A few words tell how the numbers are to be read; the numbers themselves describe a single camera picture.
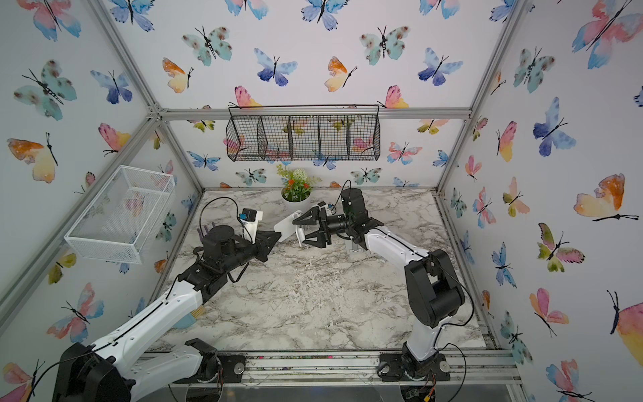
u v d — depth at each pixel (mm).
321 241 753
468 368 741
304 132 979
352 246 987
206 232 1050
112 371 385
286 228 773
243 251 655
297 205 1059
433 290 472
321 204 821
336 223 723
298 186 979
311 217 716
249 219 654
